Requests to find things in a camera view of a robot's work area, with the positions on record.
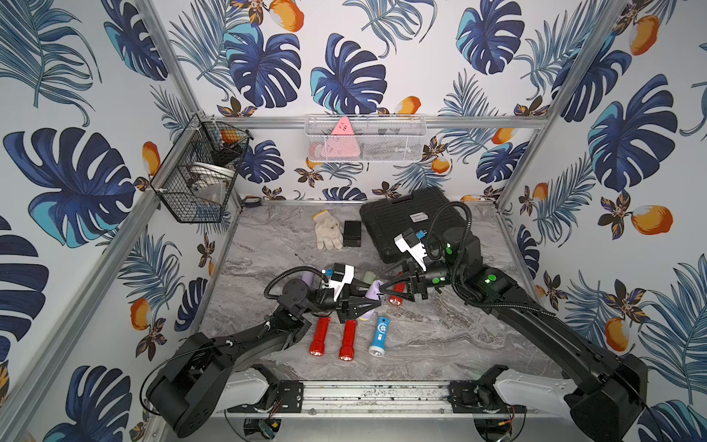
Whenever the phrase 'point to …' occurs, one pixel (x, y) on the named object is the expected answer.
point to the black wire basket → (192, 180)
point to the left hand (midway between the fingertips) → (378, 294)
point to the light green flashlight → (369, 277)
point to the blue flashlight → (377, 347)
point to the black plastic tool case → (385, 219)
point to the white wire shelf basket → (365, 138)
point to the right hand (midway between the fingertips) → (381, 279)
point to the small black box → (352, 233)
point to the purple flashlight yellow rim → (308, 278)
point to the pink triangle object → (341, 143)
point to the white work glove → (329, 231)
